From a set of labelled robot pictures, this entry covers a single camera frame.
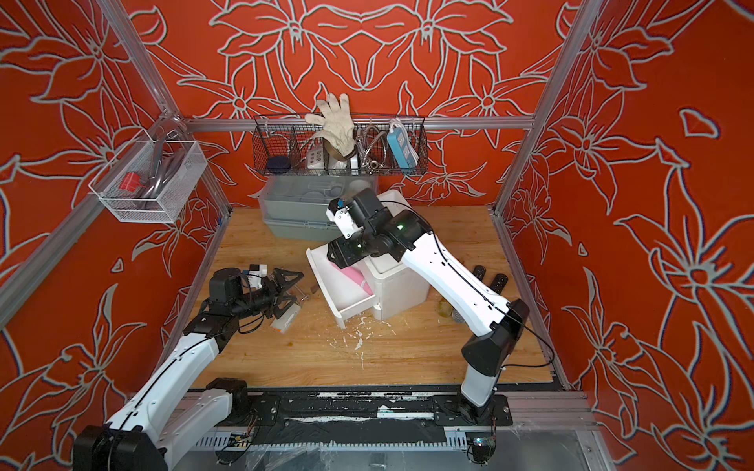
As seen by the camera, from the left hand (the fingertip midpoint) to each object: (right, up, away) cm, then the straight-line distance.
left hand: (300, 284), depth 77 cm
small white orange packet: (-7, -13, +10) cm, 18 cm away
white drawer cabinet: (+28, -4, +11) cm, 30 cm away
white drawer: (+12, -6, +8) cm, 16 cm away
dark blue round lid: (-13, +38, +22) cm, 46 cm away
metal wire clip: (-1, -6, +11) cm, 13 cm away
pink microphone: (+14, +1, +9) cm, 17 cm away
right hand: (+9, +10, -8) cm, 16 cm away
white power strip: (+1, +39, +17) cm, 42 cm away
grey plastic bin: (-7, +23, +20) cm, 32 cm away
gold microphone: (+42, -9, +11) cm, 44 cm away
